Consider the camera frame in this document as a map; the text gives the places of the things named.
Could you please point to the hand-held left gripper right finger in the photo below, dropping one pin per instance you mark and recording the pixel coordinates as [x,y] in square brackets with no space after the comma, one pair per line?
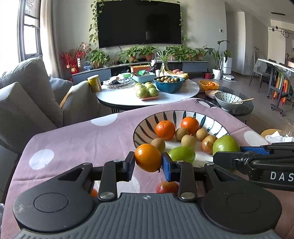
[166,167]

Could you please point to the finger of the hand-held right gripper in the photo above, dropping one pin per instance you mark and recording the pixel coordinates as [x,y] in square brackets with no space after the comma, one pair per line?
[255,149]
[227,159]

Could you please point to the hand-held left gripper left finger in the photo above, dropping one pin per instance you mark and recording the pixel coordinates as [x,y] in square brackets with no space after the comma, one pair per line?
[131,165]

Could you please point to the large green jujube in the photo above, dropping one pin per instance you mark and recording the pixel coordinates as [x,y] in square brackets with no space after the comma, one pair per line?
[226,144]

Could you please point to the small orange with stem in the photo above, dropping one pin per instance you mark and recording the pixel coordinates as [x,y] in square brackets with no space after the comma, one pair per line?
[148,160]

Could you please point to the red tomato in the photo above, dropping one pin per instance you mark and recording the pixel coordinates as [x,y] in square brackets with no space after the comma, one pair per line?
[209,143]
[167,187]

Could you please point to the green apple front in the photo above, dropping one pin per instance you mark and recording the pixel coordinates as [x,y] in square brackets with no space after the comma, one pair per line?
[182,154]

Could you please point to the green apple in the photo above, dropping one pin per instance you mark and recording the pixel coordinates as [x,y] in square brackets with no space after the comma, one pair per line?
[152,92]
[139,85]
[141,92]
[182,154]
[149,86]

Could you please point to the brown longan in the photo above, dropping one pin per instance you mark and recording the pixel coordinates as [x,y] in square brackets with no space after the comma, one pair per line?
[188,140]
[181,133]
[202,134]
[158,144]

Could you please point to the bumpy orange mandarin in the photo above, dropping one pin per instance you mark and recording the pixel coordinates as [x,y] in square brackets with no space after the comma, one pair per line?
[165,129]

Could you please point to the large striped ceramic bowl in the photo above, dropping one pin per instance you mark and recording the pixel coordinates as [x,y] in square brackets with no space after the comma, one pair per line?
[147,128]

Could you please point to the yellow round stool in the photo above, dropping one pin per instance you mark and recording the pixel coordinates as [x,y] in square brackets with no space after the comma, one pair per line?
[270,132]

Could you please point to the white tissue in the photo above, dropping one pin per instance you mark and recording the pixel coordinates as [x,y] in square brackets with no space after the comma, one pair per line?
[275,138]

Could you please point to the dark round side table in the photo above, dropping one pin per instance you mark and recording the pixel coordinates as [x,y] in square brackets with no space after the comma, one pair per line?
[247,106]

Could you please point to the wooden chopsticks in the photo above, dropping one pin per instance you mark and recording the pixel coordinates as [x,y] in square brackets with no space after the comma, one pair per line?
[245,100]

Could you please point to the pink polka dot tablecloth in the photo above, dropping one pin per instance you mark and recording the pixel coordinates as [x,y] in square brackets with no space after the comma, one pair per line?
[80,142]

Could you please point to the small striped bowl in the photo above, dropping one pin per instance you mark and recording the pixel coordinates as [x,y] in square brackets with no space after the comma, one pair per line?
[226,102]

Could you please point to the pink tray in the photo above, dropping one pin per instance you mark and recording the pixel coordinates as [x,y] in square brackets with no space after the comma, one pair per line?
[148,98]

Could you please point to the pink plate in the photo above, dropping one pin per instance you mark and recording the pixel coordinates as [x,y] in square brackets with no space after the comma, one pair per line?
[209,93]

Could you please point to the white round coffee table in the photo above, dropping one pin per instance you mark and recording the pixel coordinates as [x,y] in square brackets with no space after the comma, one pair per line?
[119,96]

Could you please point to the orange plastic basket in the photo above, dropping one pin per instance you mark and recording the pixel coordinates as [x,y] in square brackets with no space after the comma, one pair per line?
[207,87]

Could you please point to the grey dining chair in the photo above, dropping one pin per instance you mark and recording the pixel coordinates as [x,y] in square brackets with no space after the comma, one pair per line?
[258,71]

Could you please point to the blue bowl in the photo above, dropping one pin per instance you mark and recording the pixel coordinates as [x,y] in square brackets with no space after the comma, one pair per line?
[168,86]

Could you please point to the glass plate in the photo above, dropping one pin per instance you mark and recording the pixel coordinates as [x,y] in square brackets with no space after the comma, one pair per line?
[119,83]

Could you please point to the grey pillow with yellow piping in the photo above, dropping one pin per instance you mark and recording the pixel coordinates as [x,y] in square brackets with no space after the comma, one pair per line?
[78,101]

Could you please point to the dining table on wheels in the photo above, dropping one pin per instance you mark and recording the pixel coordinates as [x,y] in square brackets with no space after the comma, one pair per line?
[275,66]

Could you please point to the red pot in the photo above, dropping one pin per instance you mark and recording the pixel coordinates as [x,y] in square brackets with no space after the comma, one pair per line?
[207,75]

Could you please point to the light blue tray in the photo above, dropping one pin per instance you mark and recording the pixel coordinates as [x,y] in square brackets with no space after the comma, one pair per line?
[143,78]

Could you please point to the pile of longans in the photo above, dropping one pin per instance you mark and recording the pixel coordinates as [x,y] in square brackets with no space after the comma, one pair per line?
[168,79]

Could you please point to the yellow tin can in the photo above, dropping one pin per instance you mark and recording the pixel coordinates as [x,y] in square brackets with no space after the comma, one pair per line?
[94,83]

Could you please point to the bunch of bananas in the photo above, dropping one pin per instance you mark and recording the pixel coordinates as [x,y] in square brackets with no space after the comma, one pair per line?
[171,73]

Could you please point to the pink peach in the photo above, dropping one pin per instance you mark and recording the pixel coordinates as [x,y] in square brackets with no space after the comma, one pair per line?
[177,71]

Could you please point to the orange box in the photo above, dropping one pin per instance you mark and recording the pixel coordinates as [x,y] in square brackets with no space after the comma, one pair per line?
[140,68]

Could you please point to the grey television cabinet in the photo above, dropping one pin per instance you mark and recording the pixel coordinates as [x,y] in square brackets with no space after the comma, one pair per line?
[195,66]

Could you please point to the tall plant in white pot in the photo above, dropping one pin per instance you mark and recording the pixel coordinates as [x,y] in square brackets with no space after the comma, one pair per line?
[218,55]

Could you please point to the grey cushion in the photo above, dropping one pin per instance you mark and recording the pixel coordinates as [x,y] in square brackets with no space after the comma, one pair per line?
[57,86]

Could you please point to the blue toy model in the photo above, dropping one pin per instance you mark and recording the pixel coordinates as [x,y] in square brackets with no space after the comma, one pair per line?
[87,65]

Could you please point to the green potted plant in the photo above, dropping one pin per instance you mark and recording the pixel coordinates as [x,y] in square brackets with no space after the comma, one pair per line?
[200,54]
[189,53]
[148,52]
[132,54]
[175,51]
[97,58]

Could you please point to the spider plant in vase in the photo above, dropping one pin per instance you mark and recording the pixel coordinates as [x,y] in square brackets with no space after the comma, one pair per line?
[164,57]

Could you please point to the red berry branch decoration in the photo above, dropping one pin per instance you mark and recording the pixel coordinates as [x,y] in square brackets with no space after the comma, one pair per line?
[73,57]

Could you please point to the grey sofa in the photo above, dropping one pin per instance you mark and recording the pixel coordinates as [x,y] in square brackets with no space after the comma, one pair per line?
[18,103]

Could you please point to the beige curtain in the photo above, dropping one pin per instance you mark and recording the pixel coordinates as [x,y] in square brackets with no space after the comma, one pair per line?
[49,34]

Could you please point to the narrow dark framed window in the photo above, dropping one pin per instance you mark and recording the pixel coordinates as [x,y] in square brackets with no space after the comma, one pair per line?
[29,29]

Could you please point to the black wall television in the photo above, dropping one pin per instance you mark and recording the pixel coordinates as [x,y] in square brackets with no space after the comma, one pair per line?
[139,23]

